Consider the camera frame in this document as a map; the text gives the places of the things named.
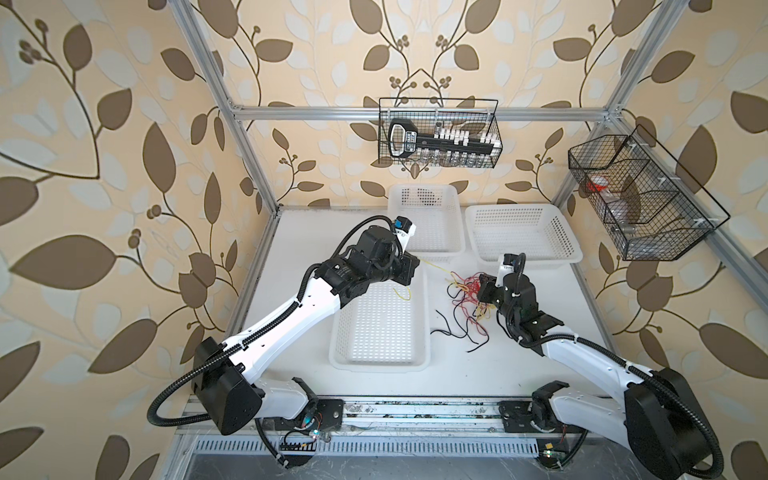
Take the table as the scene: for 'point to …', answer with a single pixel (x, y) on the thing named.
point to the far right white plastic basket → (543, 232)
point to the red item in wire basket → (597, 183)
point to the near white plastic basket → (384, 328)
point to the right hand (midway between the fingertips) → (482, 279)
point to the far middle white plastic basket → (436, 212)
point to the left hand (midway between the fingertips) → (422, 259)
